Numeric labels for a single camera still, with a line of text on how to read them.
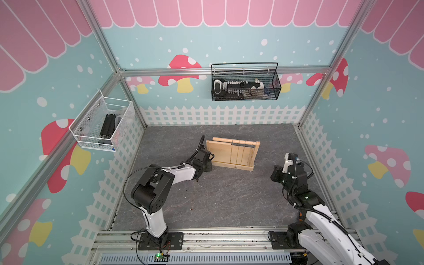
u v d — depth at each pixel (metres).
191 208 0.83
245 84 0.90
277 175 0.71
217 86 0.89
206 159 0.78
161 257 0.73
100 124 0.75
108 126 0.71
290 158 0.67
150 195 0.49
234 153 0.90
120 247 0.74
